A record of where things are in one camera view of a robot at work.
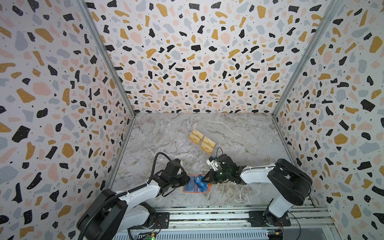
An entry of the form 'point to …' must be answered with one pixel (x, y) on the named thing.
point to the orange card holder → (192, 187)
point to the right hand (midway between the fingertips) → (201, 179)
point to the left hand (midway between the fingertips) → (193, 177)
